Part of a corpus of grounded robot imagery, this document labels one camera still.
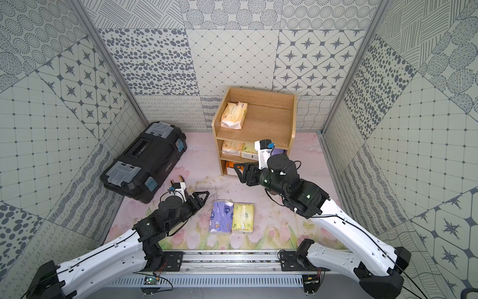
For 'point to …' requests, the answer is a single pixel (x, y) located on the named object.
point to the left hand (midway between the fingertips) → (207, 192)
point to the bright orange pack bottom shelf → (231, 164)
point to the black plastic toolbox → (140, 169)
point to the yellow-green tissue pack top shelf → (243, 217)
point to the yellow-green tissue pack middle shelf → (249, 152)
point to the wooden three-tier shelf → (270, 115)
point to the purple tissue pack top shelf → (221, 217)
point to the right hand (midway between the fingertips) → (241, 167)
